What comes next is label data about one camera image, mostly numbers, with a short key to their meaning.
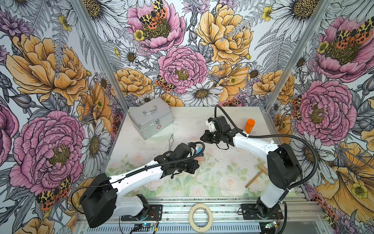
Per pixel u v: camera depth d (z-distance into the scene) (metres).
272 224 0.71
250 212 0.74
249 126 1.02
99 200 0.41
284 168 0.47
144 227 0.73
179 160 0.55
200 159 0.91
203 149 0.62
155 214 0.73
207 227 0.68
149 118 0.96
